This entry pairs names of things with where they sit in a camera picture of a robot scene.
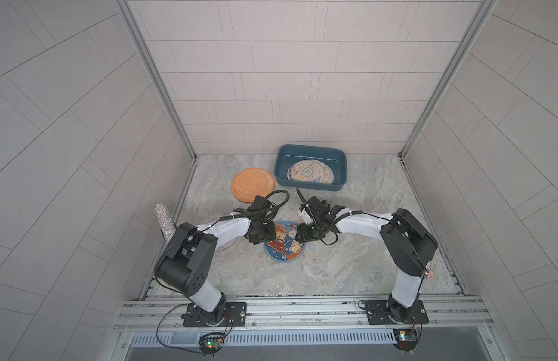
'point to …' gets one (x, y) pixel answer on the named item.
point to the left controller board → (210, 343)
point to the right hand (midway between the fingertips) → (298, 238)
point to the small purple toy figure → (431, 274)
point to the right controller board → (407, 339)
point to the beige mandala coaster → (310, 171)
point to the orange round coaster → (249, 183)
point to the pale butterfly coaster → (224, 247)
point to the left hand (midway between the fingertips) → (276, 235)
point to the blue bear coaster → (284, 247)
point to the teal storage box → (335, 158)
